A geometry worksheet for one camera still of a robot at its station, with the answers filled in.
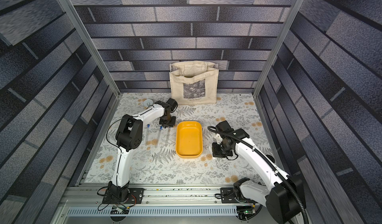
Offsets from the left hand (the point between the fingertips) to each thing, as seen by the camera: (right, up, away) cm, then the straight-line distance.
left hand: (172, 124), depth 101 cm
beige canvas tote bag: (+15, +28, -7) cm, 33 cm away
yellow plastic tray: (+12, -9, -8) cm, 17 cm away
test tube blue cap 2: (-2, -7, -6) cm, 9 cm away
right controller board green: (+40, -39, -31) cm, 64 cm away
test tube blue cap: (-7, -3, -2) cm, 8 cm away
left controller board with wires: (-21, -37, -30) cm, 52 cm away
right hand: (+26, -13, -22) cm, 37 cm away
